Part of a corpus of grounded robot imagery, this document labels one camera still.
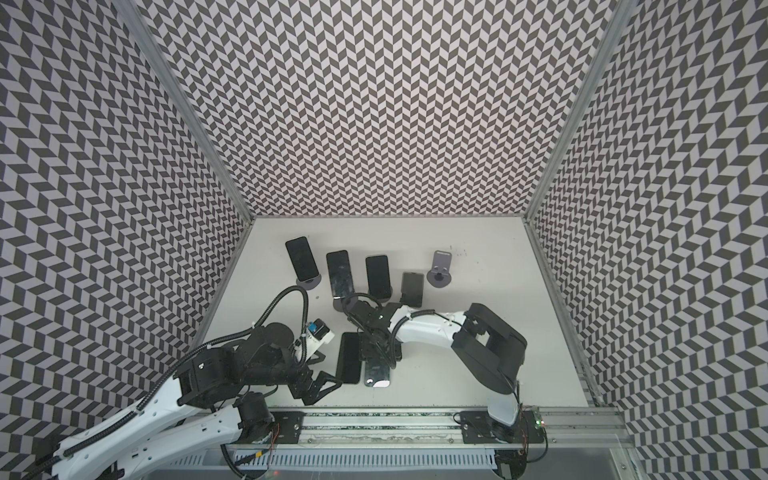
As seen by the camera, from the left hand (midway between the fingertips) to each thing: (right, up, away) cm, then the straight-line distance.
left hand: (329, 375), depth 67 cm
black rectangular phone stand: (+20, +17, +25) cm, 36 cm away
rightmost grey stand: (+30, +20, +31) cm, 47 cm away
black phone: (-15, +25, +27) cm, 40 cm away
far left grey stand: (-13, +17, +30) cm, 37 cm away
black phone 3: (+2, -4, +16) cm, 17 cm away
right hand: (+9, -5, +16) cm, 19 cm away
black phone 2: (+10, +18, +24) cm, 31 cm away
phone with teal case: (+10, -6, +13) cm, 17 cm away
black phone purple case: (-2, +21, +25) cm, 32 cm away
